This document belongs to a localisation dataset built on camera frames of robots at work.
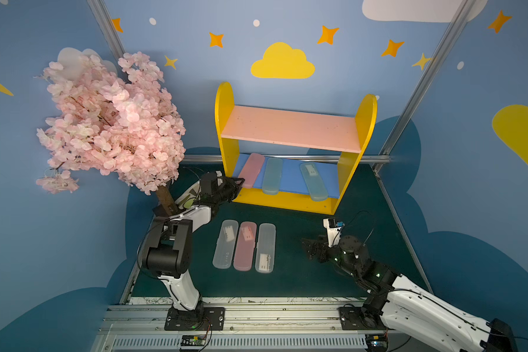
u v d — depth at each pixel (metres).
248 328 0.73
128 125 0.54
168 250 0.49
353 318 0.74
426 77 0.86
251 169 1.00
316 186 0.94
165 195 0.91
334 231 0.68
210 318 0.74
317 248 0.68
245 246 0.91
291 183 0.96
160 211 0.98
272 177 0.98
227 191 0.84
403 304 0.51
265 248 0.91
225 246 0.91
